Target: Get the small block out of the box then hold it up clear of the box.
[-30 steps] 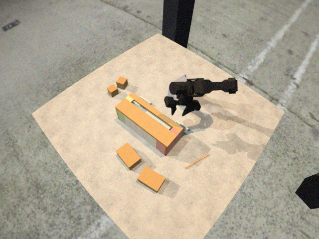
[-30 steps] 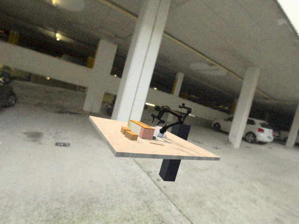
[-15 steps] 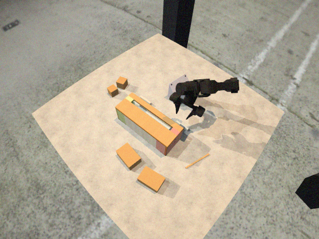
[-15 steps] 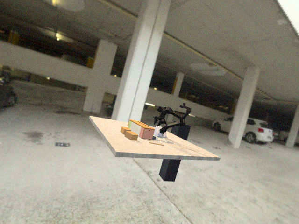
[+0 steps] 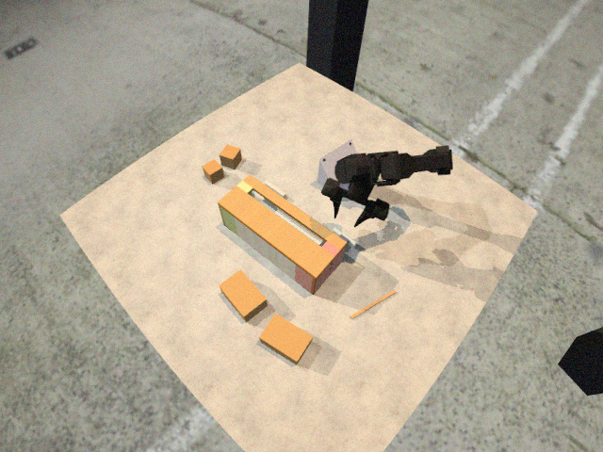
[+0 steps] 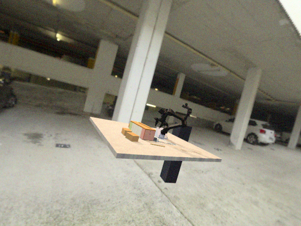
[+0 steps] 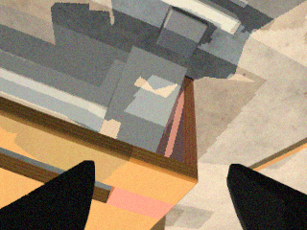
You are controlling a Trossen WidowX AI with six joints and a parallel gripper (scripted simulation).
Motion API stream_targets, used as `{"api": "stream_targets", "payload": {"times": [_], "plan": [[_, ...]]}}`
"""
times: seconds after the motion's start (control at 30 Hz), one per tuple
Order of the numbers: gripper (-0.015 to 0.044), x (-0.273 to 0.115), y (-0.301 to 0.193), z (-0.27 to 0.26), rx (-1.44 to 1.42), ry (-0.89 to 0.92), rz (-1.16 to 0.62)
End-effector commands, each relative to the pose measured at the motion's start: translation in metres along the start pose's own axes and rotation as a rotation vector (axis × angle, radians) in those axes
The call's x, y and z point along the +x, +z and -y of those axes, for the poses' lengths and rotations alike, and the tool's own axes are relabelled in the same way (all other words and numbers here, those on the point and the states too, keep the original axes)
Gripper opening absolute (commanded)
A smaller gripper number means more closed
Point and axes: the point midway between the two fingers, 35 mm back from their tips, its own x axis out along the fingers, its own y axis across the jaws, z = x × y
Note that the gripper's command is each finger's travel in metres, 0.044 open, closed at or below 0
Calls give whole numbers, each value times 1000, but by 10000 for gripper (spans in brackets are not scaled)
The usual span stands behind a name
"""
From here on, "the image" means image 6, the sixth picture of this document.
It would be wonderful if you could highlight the orange rectangular block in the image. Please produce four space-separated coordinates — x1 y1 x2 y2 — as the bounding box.
125 132 139 142
121 128 132 136

